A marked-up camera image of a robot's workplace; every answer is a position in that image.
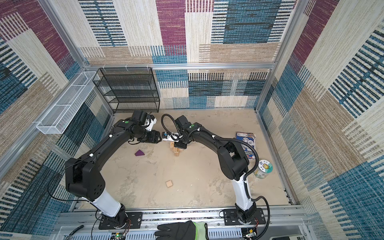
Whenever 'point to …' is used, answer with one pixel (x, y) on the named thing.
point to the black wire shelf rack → (128, 89)
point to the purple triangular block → (139, 153)
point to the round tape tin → (265, 167)
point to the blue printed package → (249, 138)
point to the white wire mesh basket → (60, 114)
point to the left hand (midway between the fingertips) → (157, 136)
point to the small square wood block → (169, 183)
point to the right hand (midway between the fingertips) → (178, 142)
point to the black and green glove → (182, 230)
